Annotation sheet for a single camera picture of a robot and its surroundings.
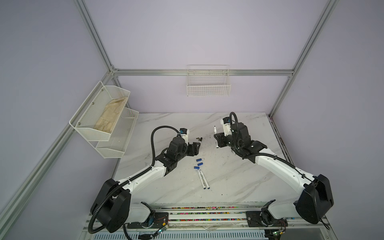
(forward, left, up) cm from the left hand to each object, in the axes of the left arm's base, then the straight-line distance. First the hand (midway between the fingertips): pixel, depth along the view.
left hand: (194, 144), depth 83 cm
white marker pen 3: (-14, -4, -16) cm, 22 cm away
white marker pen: (+3, -11, +7) cm, 14 cm away
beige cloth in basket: (+10, +46, +12) cm, 49 cm away
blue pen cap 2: (-4, -3, -17) cm, 17 cm away
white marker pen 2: (+16, -3, -17) cm, 24 cm away
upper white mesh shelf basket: (+7, +53, +13) cm, 55 cm away
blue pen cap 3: (-6, -2, -16) cm, 18 cm away
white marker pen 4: (-18, -8, -16) cm, 25 cm away
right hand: (+2, -10, +6) cm, 12 cm away
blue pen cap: (-1, -3, -17) cm, 17 cm away
